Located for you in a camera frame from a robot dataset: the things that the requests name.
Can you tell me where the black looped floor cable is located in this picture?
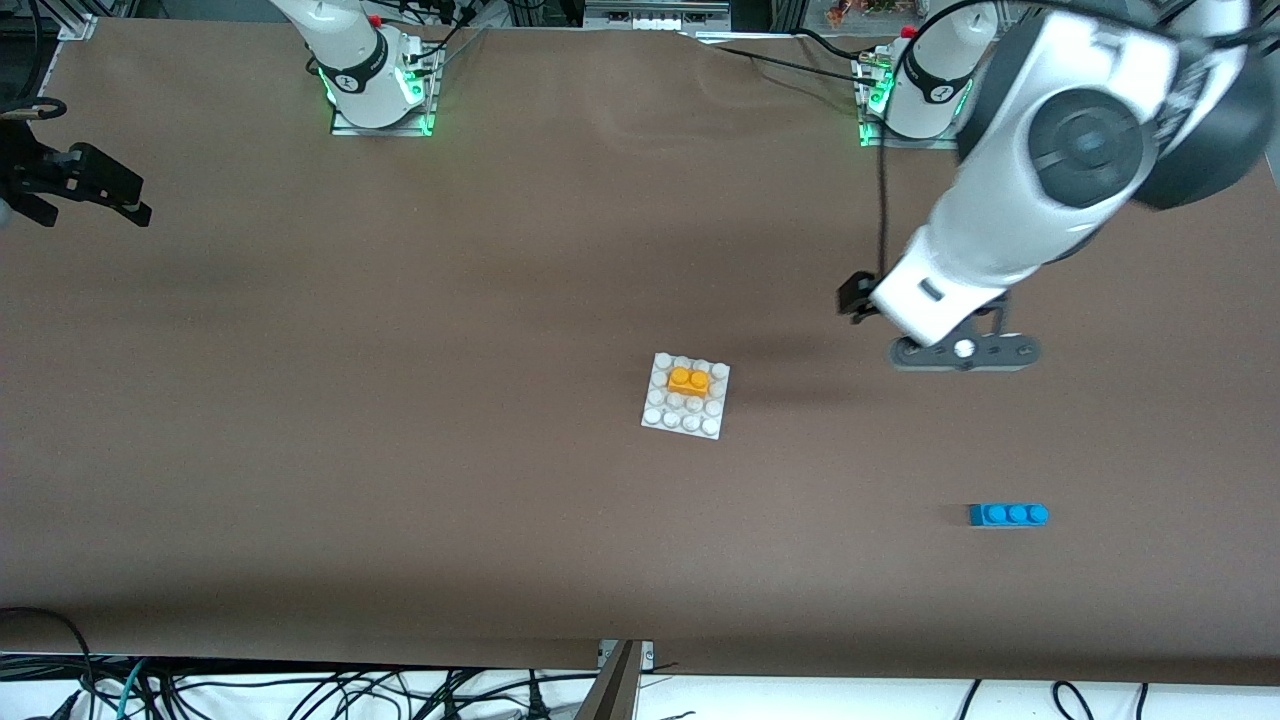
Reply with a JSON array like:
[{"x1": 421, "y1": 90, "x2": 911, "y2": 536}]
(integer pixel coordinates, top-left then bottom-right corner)
[{"x1": 0, "y1": 606, "x2": 97, "y2": 720}]

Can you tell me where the aluminium corner profile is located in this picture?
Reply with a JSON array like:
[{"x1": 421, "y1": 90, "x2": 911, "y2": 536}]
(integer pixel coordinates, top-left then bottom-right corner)
[{"x1": 56, "y1": 0, "x2": 103, "y2": 41}]

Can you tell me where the grey connector rail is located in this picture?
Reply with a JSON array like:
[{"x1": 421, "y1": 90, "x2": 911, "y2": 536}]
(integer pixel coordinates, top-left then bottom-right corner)
[{"x1": 583, "y1": 0, "x2": 733, "y2": 33}]

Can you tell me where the teal cable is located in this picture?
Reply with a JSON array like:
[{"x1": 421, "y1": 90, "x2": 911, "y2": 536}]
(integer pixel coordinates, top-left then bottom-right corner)
[{"x1": 112, "y1": 658, "x2": 151, "y2": 720}]

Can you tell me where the brown table cover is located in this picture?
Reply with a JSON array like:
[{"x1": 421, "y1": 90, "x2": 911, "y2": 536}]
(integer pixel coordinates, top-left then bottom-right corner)
[{"x1": 0, "y1": 20, "x2": 1280, "y2": 687}]

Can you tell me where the white studded base plate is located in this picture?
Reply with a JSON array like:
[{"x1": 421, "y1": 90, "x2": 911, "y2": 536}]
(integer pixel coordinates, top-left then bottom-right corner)
[{"x1": 641, "y1": 352, "x2": 732, "y2": 441}]

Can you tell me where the grey metal post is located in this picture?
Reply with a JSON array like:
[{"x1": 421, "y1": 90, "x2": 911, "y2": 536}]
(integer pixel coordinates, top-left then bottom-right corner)
[{"x1": 573, "y1": 640, "x2": 646, "y2": 720}]

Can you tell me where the blue three-stud block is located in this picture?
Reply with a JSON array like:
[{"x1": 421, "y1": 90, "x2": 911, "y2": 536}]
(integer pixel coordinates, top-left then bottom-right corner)
[{"x1": 968, "y1": 502, "x2": 1050, "y2": 529}]

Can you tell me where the long black base cable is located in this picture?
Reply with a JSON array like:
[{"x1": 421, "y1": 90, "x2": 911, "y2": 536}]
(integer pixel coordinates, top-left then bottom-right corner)
[{"x1": 690, "y1": 38, "x2": 886, "y2": 81}]

